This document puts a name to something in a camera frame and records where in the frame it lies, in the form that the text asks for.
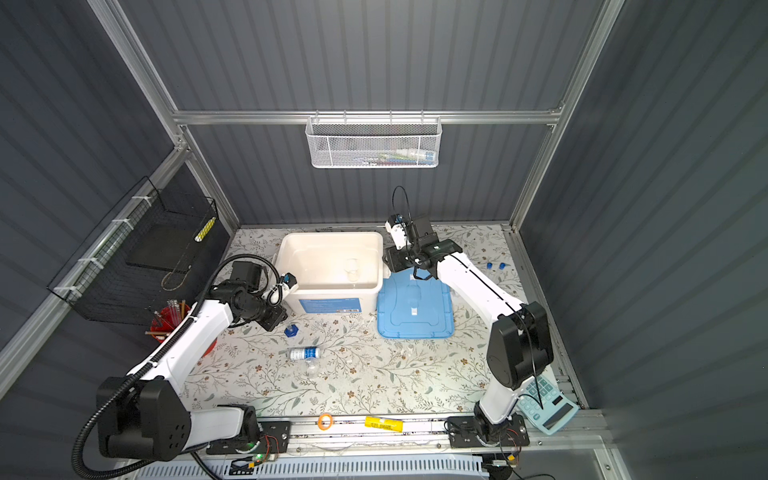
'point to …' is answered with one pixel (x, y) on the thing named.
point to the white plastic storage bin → (339, 273)
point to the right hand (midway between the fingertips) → (392, 257)
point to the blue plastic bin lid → (414, 304)
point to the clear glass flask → (352, 269)
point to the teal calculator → (545, 405)
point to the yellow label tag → (393, 425)
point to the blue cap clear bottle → (303, 353)
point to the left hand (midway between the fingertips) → (278, 313)
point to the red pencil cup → (168, 318)
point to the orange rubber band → (325, 421)
